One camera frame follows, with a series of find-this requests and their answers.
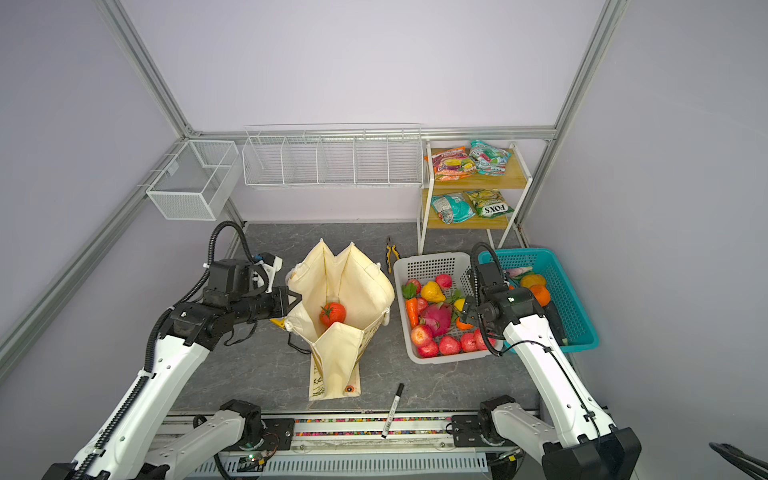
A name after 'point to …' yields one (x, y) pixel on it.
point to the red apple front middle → (448, 345)
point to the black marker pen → (399, 390)
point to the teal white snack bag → (452, 208)
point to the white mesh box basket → (198, 181)
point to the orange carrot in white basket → (413, 311)
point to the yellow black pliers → (389, 251)
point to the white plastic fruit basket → (458, 267)
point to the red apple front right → (473, 342)
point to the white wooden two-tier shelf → (480, 186)
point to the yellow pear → (432, 292)
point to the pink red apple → (421, 335)
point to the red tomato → (332, 312)
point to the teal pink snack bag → (488, 159)
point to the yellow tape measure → (279, 321)
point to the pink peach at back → (444, 281)
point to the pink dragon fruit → (437, 318)
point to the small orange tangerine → (463, 326)
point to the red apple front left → (428, 350)
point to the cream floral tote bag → (344, 298)
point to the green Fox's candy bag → (488, 203)
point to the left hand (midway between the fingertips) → (300, 302)
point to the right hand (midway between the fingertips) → (487, 319)
